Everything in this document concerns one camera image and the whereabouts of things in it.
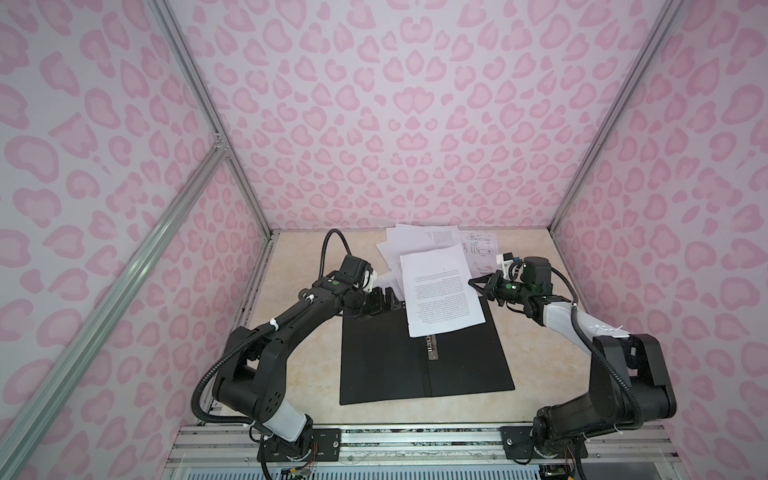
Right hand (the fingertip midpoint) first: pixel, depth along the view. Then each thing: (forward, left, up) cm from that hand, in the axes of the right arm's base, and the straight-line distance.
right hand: (472, 279), depth 85 cm
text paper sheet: (-1, +9, -5) cm, 11 cm away
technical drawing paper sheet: (+26, -9, -16) cm, 32 cm away
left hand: (-6, +23, -4) cm, 24 cm away
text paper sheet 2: (+30, +18, -16) cm, 39 cm away
